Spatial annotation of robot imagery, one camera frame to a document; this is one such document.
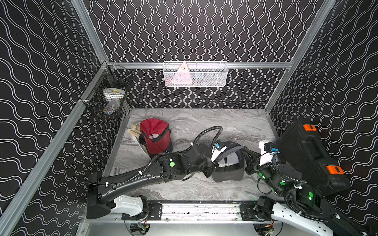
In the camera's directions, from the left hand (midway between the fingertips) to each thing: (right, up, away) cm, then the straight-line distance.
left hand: (219, 158), depth 63 cm
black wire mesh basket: (-64, +45, +32) cm, 85 cm away
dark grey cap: (+8, -8, +14) cm, 18 cm away
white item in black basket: (-56, +29, +19) cm, 66 cm away
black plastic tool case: (+44, +3, +12) cm, 46 cm away
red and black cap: (-34, +7, +30) cm, 46 cm away
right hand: (+11, +4, 0) cm, 11 cm away
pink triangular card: (-17, +42, +25) cm, 52 cm away
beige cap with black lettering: (-46, +11, +27) cm, 55 cm away
